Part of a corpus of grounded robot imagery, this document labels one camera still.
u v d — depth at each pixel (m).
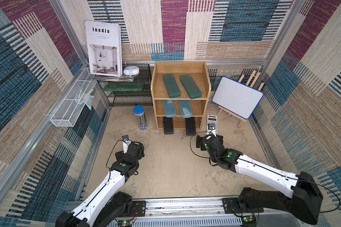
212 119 1.08
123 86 0.99
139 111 0.91
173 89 0.85
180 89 0.86
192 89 0.84
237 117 1.02
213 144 0.58
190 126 1.01
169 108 0.94
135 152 0.62
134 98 1.19
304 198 0.40
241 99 0.90
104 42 0.78
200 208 0.75
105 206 0.57
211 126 0.68
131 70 0.87
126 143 0.70
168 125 1.02
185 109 0.93
